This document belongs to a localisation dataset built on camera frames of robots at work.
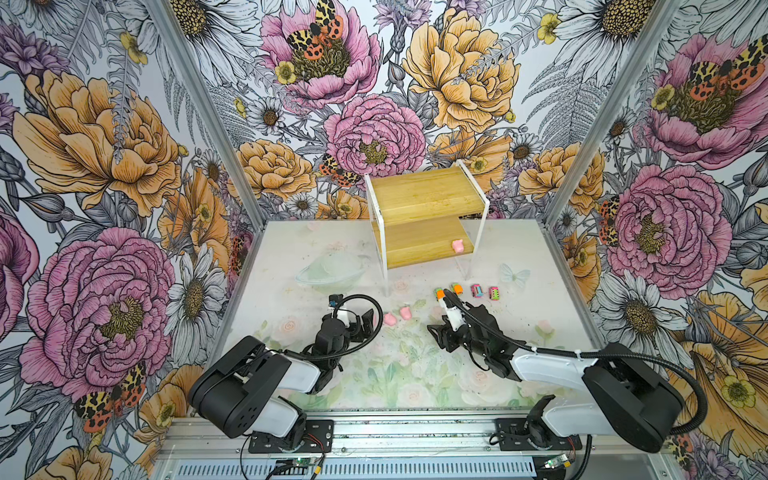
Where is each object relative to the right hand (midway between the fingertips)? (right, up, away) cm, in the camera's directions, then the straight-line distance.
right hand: (438, 330), depth 88 cm
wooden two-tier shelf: (-7, +32, -10) cm, 35 cm away
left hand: (-23, +3, +3) cm, 24 cm away
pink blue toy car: (+14, +10, +11) cm, 21 cm away
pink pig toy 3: (-9, +4, +7) cm, 12 cm away
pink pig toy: (+7, +24, +4) cm, 26 cm away
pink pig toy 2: (-14, +2, +6) cm, 15 cm away
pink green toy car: (+20, +9, +11) cm, 24 cm away
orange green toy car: (+8, +11, +12) cm, 18 cm away
